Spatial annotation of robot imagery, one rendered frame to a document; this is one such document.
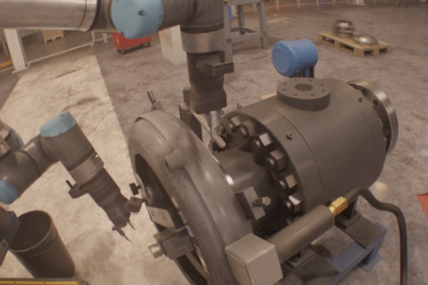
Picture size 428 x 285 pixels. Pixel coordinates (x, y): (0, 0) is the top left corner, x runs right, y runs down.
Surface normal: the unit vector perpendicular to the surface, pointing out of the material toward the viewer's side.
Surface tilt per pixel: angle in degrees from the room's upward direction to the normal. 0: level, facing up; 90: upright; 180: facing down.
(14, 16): 120
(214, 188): 39
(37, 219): 87
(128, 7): 91
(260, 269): 67
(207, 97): 91
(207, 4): 104
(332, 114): 27
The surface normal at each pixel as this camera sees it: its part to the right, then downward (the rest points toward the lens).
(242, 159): 0.03, -0.83
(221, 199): 0.27, -0.37
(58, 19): 0.56, 0.73
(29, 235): 0.78, 0.18
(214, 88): 0.42, 0.58
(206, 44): 0.15, 0.51
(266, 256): 0.44, 0.00
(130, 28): -0.61, 0.42
